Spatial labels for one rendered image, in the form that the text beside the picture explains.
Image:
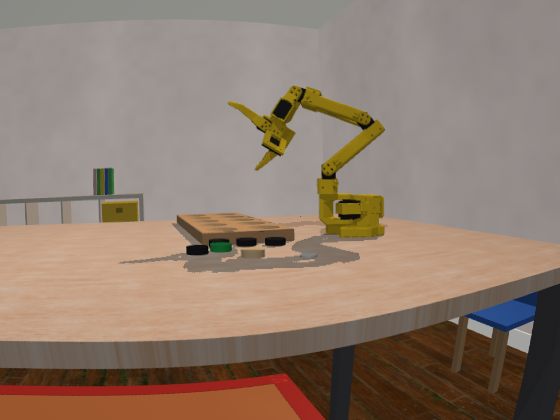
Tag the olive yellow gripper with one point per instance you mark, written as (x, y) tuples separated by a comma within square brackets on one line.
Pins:
[(278, 130)]

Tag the beige disc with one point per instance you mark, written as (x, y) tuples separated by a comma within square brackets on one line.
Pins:
[(253, 252)]

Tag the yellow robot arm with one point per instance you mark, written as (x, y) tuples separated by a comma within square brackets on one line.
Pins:
[(364, 209)]

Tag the green disc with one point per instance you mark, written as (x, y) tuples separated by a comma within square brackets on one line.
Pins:
[(221, 247)]

